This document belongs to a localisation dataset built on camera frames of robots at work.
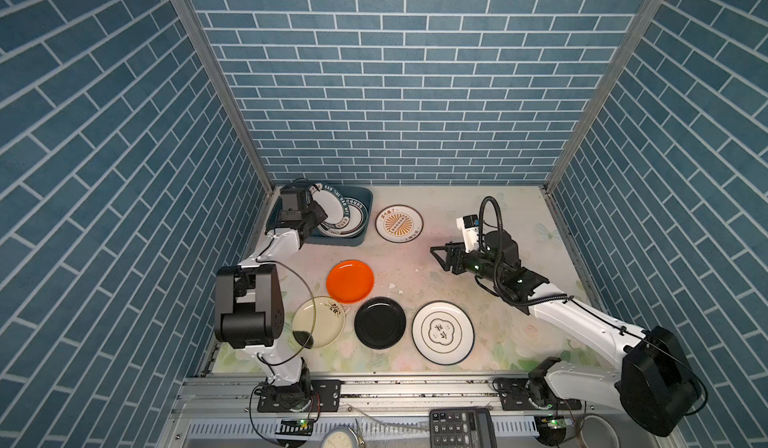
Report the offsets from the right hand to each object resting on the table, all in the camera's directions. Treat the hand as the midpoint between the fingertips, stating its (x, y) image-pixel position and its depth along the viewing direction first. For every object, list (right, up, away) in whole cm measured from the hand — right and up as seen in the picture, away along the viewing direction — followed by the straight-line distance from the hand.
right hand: (436, 245), depth 80 cm
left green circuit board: (-34, -44, -8) cm, 56 cm away
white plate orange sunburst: (-10, +5, +29) cm, 31 cm away
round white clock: (-23, -41, -14) cm, 49 cm away
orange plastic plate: (-26, -13, +15) cm, 33 cm away
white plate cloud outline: (+3, -26, +4) cm, 26 cm away
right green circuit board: (+28, -43, -8) cm, 52 cm away
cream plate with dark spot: (-33, -23, +6) cm, 41 cm away
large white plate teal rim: (-25, +6, +28) cm, 38 cm away
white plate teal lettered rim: (-34, +12, +25) cm, 44 cm away
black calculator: (+4, -41, -12) cm, 43 cm away
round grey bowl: (+36, -42, -11) cm, 57 cm away
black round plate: (-15, -23, +5) cm, 28 cm away
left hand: (-35, +10, +15) cm, 39 cm away
